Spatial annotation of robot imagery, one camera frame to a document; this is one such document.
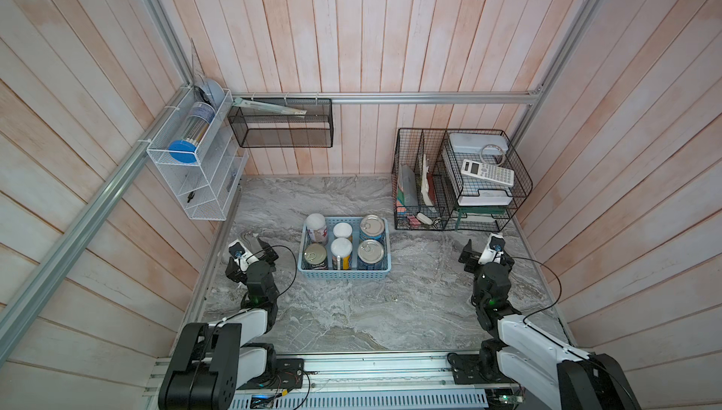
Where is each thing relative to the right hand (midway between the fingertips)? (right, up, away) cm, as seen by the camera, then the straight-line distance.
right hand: (485, 242), depth 85 cm
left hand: (-73, -2, +1) cm, 73 cm away
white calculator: (+5, +22, +7) cm, 24 cm away
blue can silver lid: (-35, -4, -1) cm, 36 cm away
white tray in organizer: (+4, +34, +14) cm, 36 cm away
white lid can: (-44, -1, -2) cm, 44 cm away
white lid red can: (-53, +4, +6) cm, 54 cm away
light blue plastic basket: (-56, -10, +1) cm, 56 cm away
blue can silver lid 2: (-34, +5, +8) cm, 35 cm away
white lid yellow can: (-44, +3, +10) cm, 46 cm away
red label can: (-52, -4, +1) cm, 52 cm away
